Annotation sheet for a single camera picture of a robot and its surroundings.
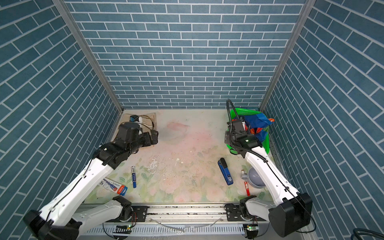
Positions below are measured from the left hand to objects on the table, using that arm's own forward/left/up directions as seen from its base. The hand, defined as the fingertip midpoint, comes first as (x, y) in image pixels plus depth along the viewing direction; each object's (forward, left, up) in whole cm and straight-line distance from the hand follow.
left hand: (152, 133), depth 74 cm
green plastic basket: (+41, -57, -28) cm, 76 cm away
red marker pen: (-16, -49, -20) cm, 55 cm away
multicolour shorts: (+12, -59, -7) cm, 61 cm away
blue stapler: (-11, -39, -23) cm, 47 cm away
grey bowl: (-15, -56, -24) cm, 62 cm away
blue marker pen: (-13, +13, -25) cm, 31 cm away
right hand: (+2, -45, -4) cm, 45 cm away
